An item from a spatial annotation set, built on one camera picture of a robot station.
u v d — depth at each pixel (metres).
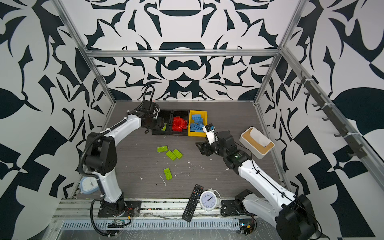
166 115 0.99
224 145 0.60
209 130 0.68
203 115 1.06
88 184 0.79
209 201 0.75
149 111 0.76
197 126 1.02
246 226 0.71
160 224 0.71
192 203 0.74
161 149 0.94
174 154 0.92
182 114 1.02
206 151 0.70
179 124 1.02
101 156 0.50
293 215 0.39
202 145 0.69
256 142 0.92
